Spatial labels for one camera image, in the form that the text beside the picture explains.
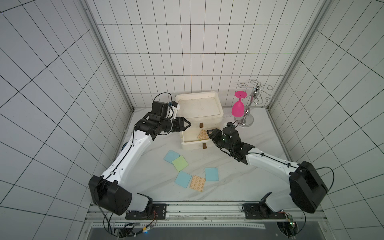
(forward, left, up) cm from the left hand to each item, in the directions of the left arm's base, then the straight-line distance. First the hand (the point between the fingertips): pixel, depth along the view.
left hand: (185, 128), depth 74 cm
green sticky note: (-7, +4, -27) cm, 28 cm away
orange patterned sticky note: (+7, -10, -18) cm, 22 cm away
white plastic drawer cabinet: (+14, -10, -3) cm, 18 cm away
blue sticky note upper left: (-3, +10, -26) cm, 29 cm away
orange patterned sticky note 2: (-19, -7, -26) cm, 33 cm away
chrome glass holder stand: (+28, -46, -27) cm, 60 cm away
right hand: (+2, -9, -9) cm, 13 cm away
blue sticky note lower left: (-17, +2, -27) cm, 32 cm away
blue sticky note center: (-14, -15, -27) cm, 34 cm away
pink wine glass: (+24, -33, -9) cm, 42 cm away
